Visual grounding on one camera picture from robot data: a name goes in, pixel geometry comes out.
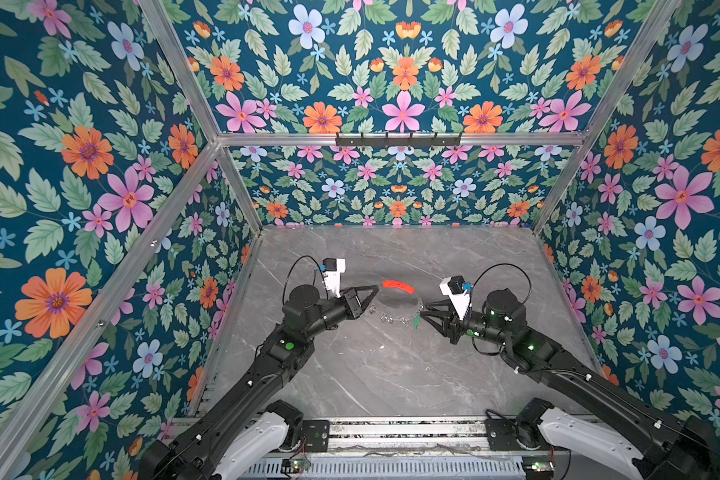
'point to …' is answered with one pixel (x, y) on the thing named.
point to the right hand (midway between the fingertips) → (425, 308)
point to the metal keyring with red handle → (391, 285)
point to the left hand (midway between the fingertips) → (382, 286)
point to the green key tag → (416, 320)
